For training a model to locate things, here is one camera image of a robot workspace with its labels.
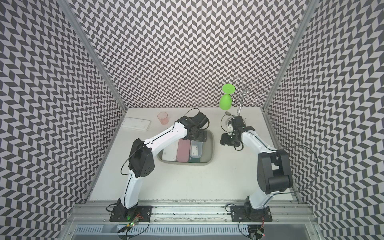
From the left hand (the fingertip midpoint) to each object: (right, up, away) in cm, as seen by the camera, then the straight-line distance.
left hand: (196, 138), depth 90 cm
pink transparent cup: (-25, +13, +16) cm, 32 cm away
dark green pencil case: (-2, -13, -1) cm, 13 cm away
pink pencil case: (-8, -8, +2) cm, 11 cm away
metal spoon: (+24, +17, +28) cm, 41 cm away
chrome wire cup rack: (+28, +25, -10) cm, 39 cm away
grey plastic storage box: (+7, -10, +4) cm, 13 cm away
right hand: (+18, -4, +1) cm, 18 cm away
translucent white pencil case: (0, -7, +1) cm, 7 cm away
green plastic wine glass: (+18, +23, 0) cm, 29 cm away
